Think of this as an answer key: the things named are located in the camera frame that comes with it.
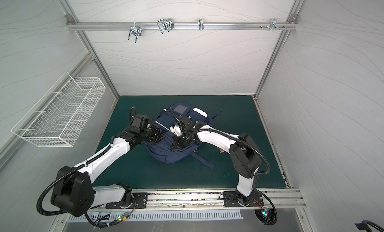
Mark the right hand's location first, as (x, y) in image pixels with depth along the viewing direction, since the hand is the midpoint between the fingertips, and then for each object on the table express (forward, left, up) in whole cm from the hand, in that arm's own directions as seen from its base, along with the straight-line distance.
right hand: (173, 144), depth 82 cm
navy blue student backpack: (-3, +5, -2) cm, 6 cm away
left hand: (+7, +2, +5) cm, 9 cm away
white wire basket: (-1, +51, +22) cm, 55 cm away
